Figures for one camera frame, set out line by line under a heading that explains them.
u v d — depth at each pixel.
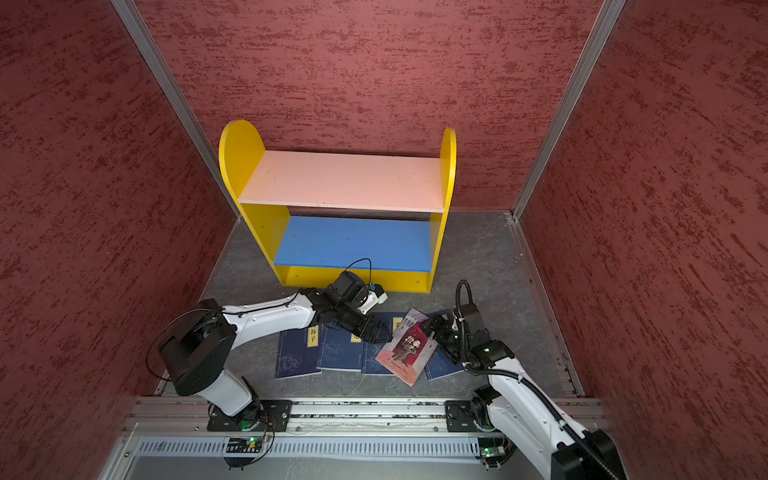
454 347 0.71
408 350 0.84
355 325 0.74
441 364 0.83
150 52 0.77
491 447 0.71
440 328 0.76
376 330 0.73
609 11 0.70
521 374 0.54
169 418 0.75
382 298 0.80
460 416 0.74
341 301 0.68
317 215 1.11
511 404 0.53
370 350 0.84
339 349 0.85
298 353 0.84
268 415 0.74
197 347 0.45
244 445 0.71
